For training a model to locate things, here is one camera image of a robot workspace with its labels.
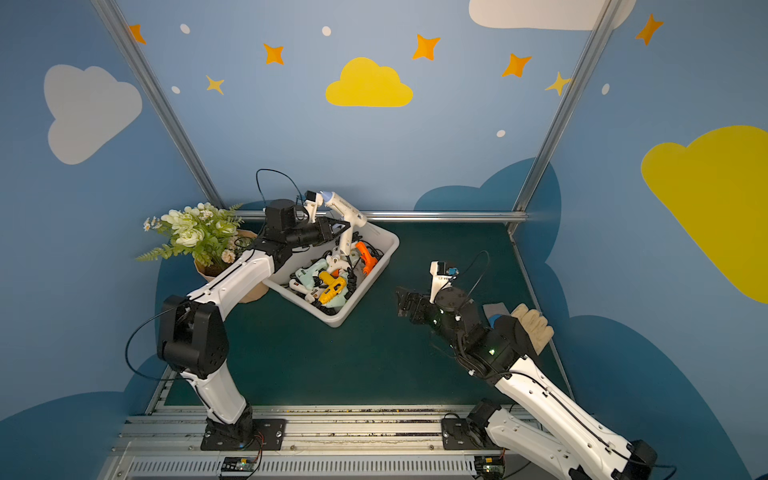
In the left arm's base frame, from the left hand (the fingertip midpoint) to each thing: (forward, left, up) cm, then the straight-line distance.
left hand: (348, 221), depth 84 cm
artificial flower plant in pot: (-7, +37, +1) cm, 38 cm away
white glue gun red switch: (-10, +14, -23) cm, 29 cm away
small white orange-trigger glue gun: (+1, +7, -22) cm, 23 cm away
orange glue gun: (+4, -4, -23) cm, 24 cm away
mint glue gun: (-3, +16, -22) cm, 27 cm away
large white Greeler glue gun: (+1, -1, 0) cm, 2 cm away
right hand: (-21, -18, -1) cm, 28 cm away
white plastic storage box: (+10, -9, -19) cm, 23 cm away
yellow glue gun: (-9, +6, -21) cm, 23 cm away
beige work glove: (-17, -59, -27) cm, 67 cm away
